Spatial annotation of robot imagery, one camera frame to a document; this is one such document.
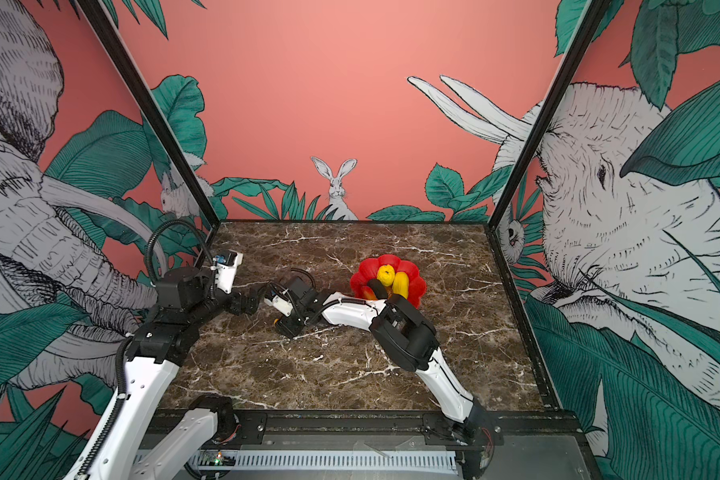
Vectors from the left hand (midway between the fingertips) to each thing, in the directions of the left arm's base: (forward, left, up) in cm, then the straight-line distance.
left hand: (246, 274), depth 72 cm
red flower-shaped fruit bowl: (+18, -31, -25) cm, 44 cm away
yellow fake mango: (+10, -42, -23) cm, 49 cm away
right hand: (-3, -3, -22) cm, 22 cm away
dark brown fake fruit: (+9, -34, -24) cm, 43 cm away
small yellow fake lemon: (+13, -37, -21) cm, 44 cm away
